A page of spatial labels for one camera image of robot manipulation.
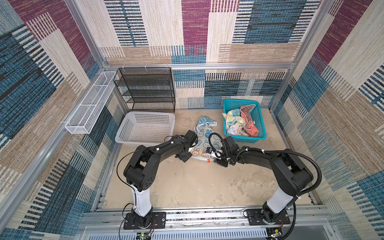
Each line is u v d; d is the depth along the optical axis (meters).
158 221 0.73
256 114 1.13
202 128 1.05
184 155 0.83
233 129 0.99
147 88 1.08
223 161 0.83
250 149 0.65
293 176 0.47
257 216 0.73
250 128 1.00
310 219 0.73
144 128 1.08
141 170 0.49
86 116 0.72
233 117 1.00
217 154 0.83
